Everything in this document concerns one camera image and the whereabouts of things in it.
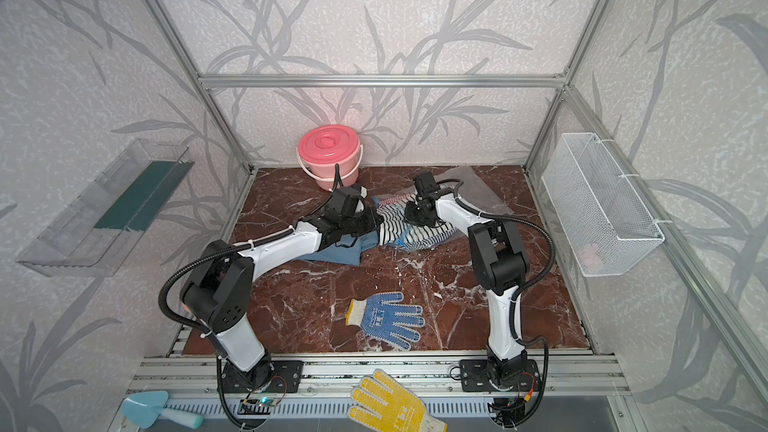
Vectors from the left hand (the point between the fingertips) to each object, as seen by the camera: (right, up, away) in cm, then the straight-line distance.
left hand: (386, 218), depth 89 cm
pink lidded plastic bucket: (-23, +23, +13) cm, 35 cm away
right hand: (+7, 0, +11) cm, 13 cm away
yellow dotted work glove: (+1, -42, -20) cm, 47 cm away
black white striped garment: (+3, -5, +4) cm, 7 cm away
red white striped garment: (+3, +5, +19) cm, 20 cm away
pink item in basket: (+51, -8, -17) cm, 54 cm away
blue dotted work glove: (+1, -29, -7) cm, 30 cm away
